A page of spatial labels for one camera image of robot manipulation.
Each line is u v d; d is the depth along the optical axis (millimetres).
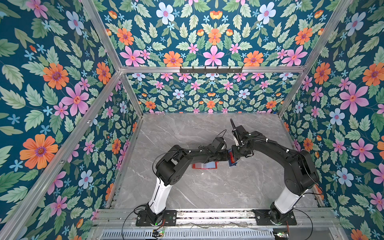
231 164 913
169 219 733
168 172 528
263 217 730
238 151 795
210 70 930
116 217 751
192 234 766
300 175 466
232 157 915
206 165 907
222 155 861
